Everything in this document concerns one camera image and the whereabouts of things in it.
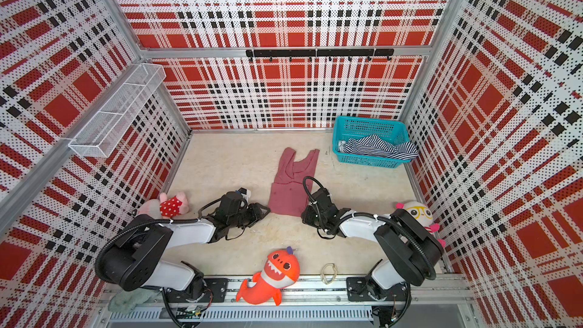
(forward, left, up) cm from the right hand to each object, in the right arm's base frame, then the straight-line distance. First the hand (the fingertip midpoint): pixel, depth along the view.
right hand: (306, 215), depth 89 cm
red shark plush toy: (-21, +8, +8) cm, 24 cm away
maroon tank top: (+11, +7, +1) cm, 13 cm away
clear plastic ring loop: (-20, -8, -2) cm, 22 cm away
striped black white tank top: (+36, -36, +1) cm, 51 cm away
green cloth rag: (-29, +57, +2) cm, 64 cm away
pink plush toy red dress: (+1, +55, +6) cm, 55 cm away
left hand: (+1, +14, +1) cm, 14 cm away
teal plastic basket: (+43, -43, +4) cm, 61 cm away
